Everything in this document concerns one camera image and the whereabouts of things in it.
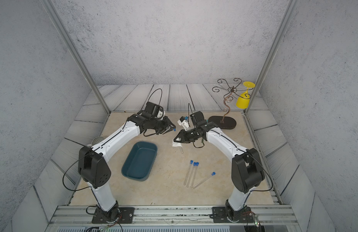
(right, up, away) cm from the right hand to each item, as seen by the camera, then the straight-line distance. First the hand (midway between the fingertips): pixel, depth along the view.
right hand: (176, 140), depth 81 cm
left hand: (+1, +7, +1) cm, 7 cm away
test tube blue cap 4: (+16, -24, +4) cm, 29 cm away
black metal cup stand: (+38, +10, +29) cm, 49 cm away
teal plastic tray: (-25, -16, +14) cm, 32 cm away
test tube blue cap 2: (+9, -15, +10) cm, 21 cm away
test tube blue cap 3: (+13, -16, +10) cm, 23 cm away
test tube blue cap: (+3, -8, +18) cm, 20 cm away
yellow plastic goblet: (+44, +23, +18) cm, 52 cm away
